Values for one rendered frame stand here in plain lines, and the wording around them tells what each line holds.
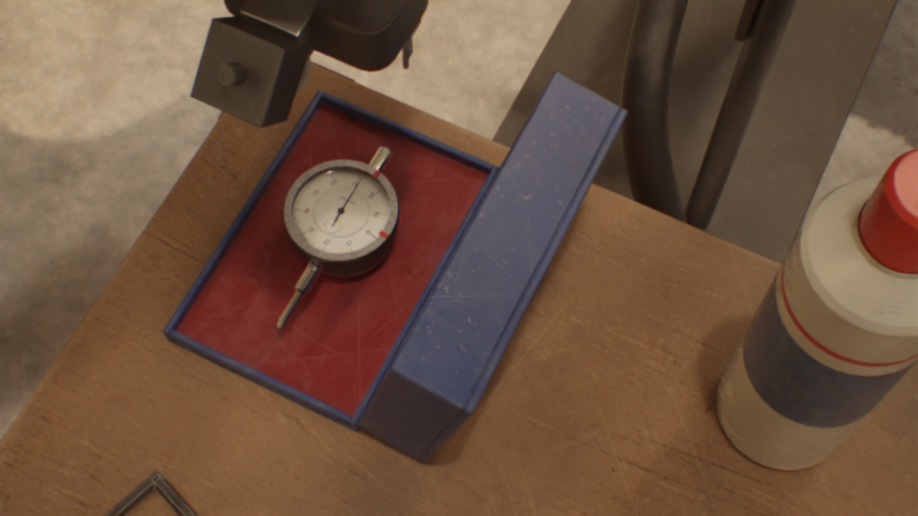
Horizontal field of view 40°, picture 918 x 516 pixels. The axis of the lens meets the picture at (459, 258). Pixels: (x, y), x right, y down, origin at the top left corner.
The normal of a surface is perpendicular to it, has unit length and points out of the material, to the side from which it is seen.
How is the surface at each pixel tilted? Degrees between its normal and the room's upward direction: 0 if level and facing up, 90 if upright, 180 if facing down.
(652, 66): 39
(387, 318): 0
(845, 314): 63
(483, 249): 13
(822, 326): 90
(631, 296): 0
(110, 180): 0
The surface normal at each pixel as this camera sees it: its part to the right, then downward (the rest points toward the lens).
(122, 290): 0.00, -0.43
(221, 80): -0.30, 0.22
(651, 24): -0.44, 0.01
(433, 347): 0.20, -0.33
